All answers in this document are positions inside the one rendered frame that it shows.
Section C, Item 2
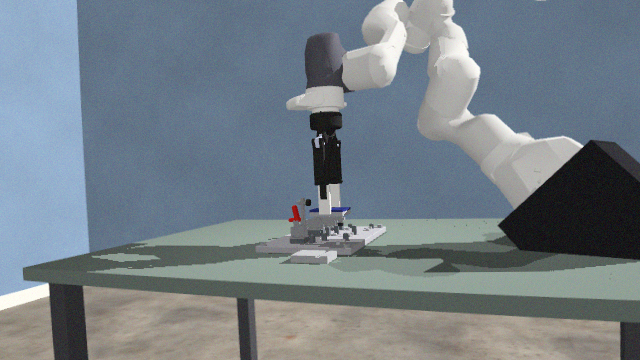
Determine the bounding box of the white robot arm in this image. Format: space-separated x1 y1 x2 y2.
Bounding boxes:
286 0 583 210

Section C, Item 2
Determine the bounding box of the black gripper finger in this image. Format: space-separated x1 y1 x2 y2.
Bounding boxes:
329 137 343 207
311 134 334 214

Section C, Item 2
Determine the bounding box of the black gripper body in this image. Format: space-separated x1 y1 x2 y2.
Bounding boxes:
310 111 342 152

